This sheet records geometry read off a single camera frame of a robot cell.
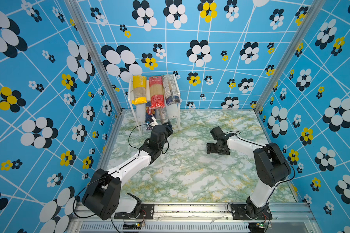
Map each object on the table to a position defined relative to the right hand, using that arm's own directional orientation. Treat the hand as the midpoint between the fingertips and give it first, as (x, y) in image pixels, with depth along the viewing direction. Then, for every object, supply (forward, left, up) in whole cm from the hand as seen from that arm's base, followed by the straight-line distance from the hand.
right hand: (215, 151), depth 96 cm
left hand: (+6, +29, +23) cm, 37 cm away
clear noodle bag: (+9, +32, +25) cm, 42 cm away
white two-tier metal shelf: (+21, +51, +18) cm, 58 cm away
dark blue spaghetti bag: (+16, +43, +21) cm, 50 cm away
